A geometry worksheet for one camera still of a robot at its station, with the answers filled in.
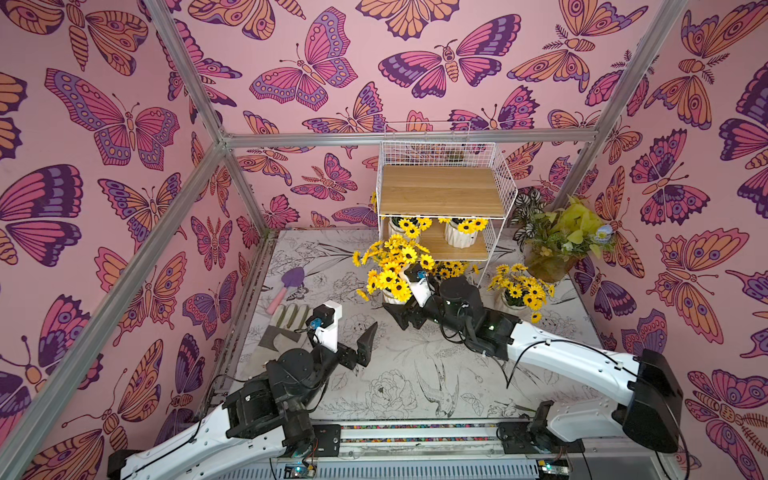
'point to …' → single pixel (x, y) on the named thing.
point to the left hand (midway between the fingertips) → (360, 315)
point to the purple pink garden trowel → (294, 277)
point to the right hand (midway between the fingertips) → (399, 286)
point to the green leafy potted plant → (554, 239)
